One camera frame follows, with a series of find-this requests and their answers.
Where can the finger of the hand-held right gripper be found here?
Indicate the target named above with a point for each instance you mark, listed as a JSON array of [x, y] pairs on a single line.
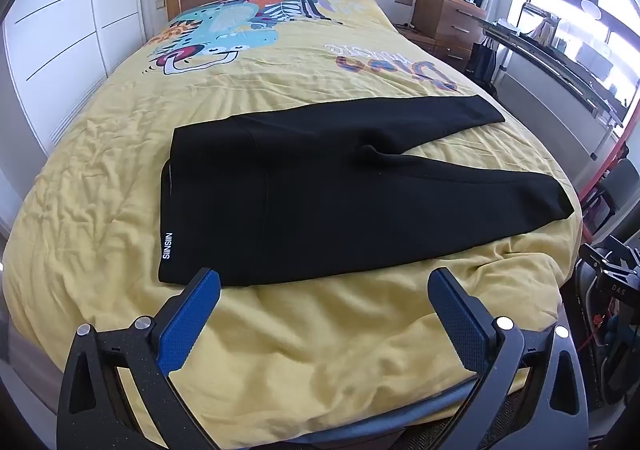
[[607, 262]]

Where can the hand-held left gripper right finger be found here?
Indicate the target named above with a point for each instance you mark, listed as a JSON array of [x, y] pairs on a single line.
[[457, 315]]

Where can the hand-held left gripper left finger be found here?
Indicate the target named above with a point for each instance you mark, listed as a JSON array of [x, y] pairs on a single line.
[[192, 320]]

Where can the black pants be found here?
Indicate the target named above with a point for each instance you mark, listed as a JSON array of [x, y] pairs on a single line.
[[325, 205]]

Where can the dark chair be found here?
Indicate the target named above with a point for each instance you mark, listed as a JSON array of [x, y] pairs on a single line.
[[607, 200]]

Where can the red pole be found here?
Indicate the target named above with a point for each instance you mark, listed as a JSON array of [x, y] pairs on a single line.
[[602, 162]]

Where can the yellow printed blanket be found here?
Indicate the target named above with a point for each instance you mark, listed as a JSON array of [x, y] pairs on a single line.
[[125, 190]]

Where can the black bag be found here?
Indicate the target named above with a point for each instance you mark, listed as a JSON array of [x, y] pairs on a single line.
[[482, 65]]

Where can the wooden dresser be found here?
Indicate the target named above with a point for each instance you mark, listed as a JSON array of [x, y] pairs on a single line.
[[445, 15]]

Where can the white wardrobe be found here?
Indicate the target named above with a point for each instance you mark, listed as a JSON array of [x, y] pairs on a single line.
[[65, 30]]

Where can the desk with dark frame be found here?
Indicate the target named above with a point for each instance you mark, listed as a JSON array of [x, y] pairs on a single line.
[[550, 65]]

